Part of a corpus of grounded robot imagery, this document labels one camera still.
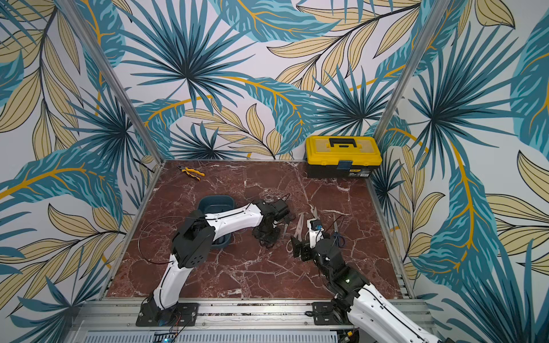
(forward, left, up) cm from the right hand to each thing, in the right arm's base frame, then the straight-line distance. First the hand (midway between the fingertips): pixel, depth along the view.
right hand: (303, 234), depth 80 cm
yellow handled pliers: (+43, +56, -10) cm, 71 cm away
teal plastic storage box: (+20, +39, -9) cm, 45 cm away
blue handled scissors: (+5, -16, -12) cm, 21 cm away
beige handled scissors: (+6, 0, -12) cm, 13 cm away
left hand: (+2, +14, -11) cm, 18 cm away
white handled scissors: (+17, -8, -12) cm, 22 cm away
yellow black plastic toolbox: (+37, -22, +3) cm, 44 cm away
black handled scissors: (+9, +7, -12) cm, 17 cm away
